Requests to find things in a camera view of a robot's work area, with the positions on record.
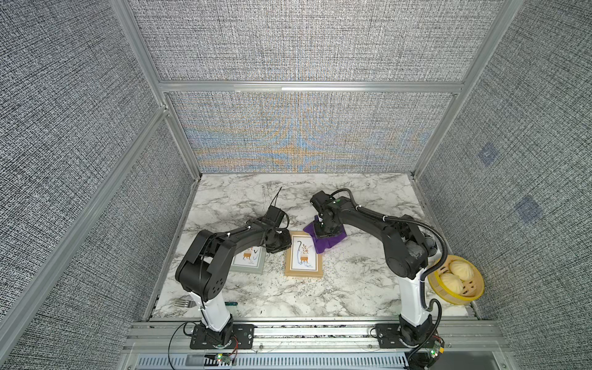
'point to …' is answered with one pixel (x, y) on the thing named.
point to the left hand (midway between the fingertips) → (293, 248)
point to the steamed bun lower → (452, 281)
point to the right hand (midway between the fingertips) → (318, 229)
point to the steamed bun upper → (462, 268)
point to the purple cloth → (322, 243)
